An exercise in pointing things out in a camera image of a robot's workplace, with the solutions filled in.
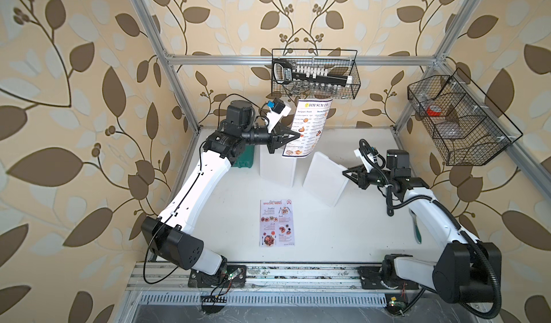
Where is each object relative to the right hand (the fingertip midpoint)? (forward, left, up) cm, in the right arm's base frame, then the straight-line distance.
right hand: (345, 172), depth 82 cm
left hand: (0, +20, +23) cm, 31 cm away
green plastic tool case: (+17, +42, -11) cm, 46 cm away
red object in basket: (+17, -35, +15) cm, 41 cm away
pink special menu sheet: (-13, +28, -18) cm, 35 cm away
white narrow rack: (+8, +28, -5) cm, 30 cm away
